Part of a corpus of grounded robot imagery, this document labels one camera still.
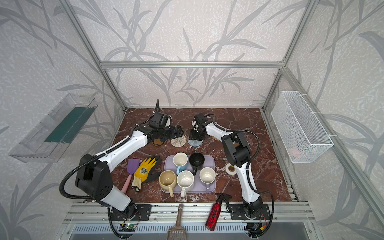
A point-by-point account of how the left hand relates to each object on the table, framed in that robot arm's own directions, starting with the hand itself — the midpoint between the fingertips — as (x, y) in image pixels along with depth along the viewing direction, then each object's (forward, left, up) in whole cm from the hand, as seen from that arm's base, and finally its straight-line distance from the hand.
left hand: (180, 129), depth 86 cm
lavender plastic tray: (-28, -18, -16) cm, 37 cm away
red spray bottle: (-39, -19, -12) cm, 45 cm away
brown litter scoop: (-47, -1, -16) cm, 50 cm away
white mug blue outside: (-13, 0, -14) cm, 19 cm away
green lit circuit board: (-46, +23, -18) cm, 54 cm away
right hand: (+7, -5, -15) cm, 17 cm away
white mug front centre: (-24, -3, -15) cm, 29 cm away
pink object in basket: (-15, -58, +4) cm, 61 cm away
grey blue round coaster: (+1, -8, -17) cm, 19 cm away
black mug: (-13, -9, -15) cm, 22 cm away
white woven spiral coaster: (+2, +3, -18) cm, 18 cm away
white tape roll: (-19, -29, -16) cm, 38 cm away
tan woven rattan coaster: (+4, -22, -17) cm, 28 cm away
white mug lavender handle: (-22, -16, -15) cm, 31 cm away
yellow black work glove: (-18, +17, -16) cm, 30 cm away
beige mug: (-24, +7, -16) cm, 30 cm away
